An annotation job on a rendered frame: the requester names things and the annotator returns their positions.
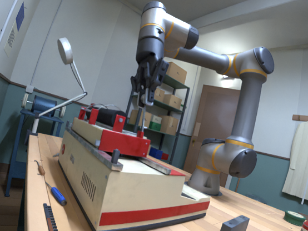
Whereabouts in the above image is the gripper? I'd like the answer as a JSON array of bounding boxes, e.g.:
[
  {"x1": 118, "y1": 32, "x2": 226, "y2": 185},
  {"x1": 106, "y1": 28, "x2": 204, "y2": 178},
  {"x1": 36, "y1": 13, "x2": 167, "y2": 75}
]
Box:
[{"x1": 130, "y1": 36, "x2": 170, "y2": 108}]

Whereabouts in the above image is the thin metal lever red tip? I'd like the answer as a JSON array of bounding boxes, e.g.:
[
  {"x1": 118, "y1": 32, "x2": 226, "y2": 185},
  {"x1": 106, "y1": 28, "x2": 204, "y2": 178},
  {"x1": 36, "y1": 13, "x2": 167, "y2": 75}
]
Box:
[{"x1": 136, "y1": 105, "x2": 146, "y2": 138}]

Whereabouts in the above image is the black platen roller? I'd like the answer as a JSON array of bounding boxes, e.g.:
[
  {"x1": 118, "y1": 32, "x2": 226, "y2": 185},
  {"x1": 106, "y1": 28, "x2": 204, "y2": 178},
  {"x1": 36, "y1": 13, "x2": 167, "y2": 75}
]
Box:
[{"x1": 86, "y1": 107, "x2": 127, "y2": 126}]

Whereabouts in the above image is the red and cream typewriter carriage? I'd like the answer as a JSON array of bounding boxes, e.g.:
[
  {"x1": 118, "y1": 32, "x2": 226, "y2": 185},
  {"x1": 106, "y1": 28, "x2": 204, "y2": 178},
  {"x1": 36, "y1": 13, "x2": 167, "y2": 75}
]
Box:
[{"x1": 71, "y1": 107, "x2": 152, "y2": 158}]

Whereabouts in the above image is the cream and red toy typewriter body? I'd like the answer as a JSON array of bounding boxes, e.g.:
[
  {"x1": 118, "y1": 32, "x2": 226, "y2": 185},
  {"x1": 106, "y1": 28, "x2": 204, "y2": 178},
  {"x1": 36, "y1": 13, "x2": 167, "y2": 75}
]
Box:
[{"x1": 58, "y1": 124, "x2": 211, "y2": 231}]

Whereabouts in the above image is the small cardboard box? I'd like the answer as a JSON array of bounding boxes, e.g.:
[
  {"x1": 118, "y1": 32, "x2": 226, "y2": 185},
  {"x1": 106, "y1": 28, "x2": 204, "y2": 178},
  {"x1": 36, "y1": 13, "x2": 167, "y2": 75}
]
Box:
[{"x1": 153, "y1": 87, "x2": 166, "y2": 103}]

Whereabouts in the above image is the large cardboard box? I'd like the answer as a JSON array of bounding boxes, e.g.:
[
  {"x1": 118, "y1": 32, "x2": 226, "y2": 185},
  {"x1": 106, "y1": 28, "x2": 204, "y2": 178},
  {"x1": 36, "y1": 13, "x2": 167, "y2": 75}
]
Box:
[{"x1": 165, "y1": 61, "x2": 188, "y2": 85}]

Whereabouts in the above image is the white and green box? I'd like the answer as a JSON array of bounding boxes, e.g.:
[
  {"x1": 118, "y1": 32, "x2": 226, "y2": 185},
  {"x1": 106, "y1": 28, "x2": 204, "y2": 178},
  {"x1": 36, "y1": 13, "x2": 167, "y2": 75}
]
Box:
[{"x1": 148, "y1": 114, "x2": 162, "y2": 132}]

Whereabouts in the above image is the dark green metal shelf unit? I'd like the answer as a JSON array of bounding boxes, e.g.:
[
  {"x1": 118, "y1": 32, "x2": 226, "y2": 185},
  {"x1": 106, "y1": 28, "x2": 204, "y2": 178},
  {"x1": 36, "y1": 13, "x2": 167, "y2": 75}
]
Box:
[{"x1": 124, "y1": 72, "x2": 191, "y2": 165}]

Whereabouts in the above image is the blue storage bin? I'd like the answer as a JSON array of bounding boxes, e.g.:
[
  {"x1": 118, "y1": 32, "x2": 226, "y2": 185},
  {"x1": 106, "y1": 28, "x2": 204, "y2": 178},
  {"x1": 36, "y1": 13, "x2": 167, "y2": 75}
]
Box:
[{"x1": 148, "y1": 146, "x2": 163, "y2": 160}]

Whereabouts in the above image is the brown wooden door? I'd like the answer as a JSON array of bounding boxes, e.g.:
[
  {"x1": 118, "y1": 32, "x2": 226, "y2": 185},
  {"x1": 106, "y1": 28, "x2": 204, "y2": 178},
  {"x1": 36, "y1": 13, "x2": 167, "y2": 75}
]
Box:
[{"x1": 183, "y1": 84, "x2": 242, "y2": 188}]

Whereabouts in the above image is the white desk lamp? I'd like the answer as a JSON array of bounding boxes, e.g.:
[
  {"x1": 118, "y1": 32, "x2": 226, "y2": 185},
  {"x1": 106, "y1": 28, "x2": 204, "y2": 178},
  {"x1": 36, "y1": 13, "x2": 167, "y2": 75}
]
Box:
[{"x1": 31, "y1": 37, "x2": 89, "y2": 135}]

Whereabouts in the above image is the blue bench grinder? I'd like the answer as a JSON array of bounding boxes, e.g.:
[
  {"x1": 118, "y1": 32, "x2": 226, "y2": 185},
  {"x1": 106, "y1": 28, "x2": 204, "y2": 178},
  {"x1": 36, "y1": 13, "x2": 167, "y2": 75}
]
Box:
[{"x1": 21, "y1": 93, "x2": 67, "y2": 119}]

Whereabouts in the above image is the blue metal side table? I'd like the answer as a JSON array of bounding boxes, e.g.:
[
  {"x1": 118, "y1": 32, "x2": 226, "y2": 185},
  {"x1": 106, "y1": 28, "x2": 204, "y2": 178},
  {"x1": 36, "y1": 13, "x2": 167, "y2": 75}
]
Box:
[{"x1": 4, "y1": 108, "x2": 65, "y2": 198}]

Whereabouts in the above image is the black toothed strip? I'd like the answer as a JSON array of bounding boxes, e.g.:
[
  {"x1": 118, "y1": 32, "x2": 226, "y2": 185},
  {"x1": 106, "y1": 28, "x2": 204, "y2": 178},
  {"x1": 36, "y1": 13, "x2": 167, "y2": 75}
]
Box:
[{"x1": 43, "y1": 203, "x2": 58, "y2": 231}]

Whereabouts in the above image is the grey rectangular block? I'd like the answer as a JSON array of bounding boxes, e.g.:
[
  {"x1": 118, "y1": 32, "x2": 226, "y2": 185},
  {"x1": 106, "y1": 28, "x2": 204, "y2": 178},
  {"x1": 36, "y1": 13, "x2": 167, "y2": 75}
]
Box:
[{"x1": 220, "y1": 214, "x2": 250, "y2": 231}]

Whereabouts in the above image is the cream hanging coat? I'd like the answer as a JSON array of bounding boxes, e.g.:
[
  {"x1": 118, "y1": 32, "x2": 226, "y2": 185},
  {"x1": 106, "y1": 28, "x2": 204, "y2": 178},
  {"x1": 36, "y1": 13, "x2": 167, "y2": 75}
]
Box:
[{"x1": 281, "y1": 120, "x2": 308, "y2": 205}]

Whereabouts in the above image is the green round tin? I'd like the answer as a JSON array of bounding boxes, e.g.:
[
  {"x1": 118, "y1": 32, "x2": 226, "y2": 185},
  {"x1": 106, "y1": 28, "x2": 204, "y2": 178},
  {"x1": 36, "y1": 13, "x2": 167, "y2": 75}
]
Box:
[{"x1": 283, "y1": 210, "x2": 306, "y2": 227}]

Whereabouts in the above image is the grey stop post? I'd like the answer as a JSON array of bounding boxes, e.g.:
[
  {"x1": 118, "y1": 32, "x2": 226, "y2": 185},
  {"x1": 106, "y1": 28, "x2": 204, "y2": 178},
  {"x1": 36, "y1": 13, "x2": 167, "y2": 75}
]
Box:
[{"x1": 111, "y1": 148, "x2": 121, "y2": 165}]

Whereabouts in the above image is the grey metal carriage rail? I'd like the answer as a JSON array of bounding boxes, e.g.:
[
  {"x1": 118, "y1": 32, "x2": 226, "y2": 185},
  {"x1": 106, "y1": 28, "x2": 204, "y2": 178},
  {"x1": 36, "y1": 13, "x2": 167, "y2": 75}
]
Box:
[{"x1": 64, "y1": 125, "x2": 124, "y2": 172}]

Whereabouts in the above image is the wooden handled hook tool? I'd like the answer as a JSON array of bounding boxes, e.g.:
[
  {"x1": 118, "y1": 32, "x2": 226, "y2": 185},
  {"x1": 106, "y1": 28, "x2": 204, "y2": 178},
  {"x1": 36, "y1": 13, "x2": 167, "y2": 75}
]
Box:
[{"x1": 34, "y1": 159, "x2": 47, "y2": 178}]

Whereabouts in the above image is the white and blue wall poster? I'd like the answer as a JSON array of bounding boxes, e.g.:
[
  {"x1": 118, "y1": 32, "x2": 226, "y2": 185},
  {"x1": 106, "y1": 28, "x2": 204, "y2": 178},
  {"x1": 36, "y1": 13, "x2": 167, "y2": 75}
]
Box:
[{"x1": 3, "y1": 1, "x2": 26, "y2": 58}]

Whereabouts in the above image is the blue handled screwdriver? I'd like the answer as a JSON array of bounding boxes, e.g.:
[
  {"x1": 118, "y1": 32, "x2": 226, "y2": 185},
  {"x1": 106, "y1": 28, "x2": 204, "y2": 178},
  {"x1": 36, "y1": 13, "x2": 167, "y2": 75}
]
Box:
[{"x1": 44, "y1": 181, "x2": 67, "y2": 207}]

